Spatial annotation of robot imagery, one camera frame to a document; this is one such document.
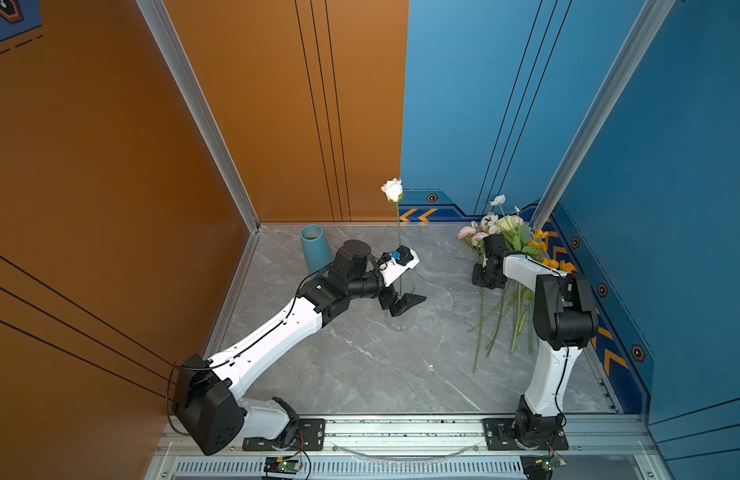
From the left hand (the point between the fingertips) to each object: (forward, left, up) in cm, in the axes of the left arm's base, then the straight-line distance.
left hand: (416, 278), depth 71 cm
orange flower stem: (+23, -55, -24) cm, 64 cm away
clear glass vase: (+1, 0, -23) cm, 23 cm away
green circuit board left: (-35, +31, -29) cm, 55 cm away
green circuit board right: (-34, -30, -28) cm, 54 cm away
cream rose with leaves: (+29, -39, -17) cm, 52 cm away
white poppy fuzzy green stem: (+43, -34, -12) cm, 56 cm away
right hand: (+18, -26, -27) cm, 41 cm away
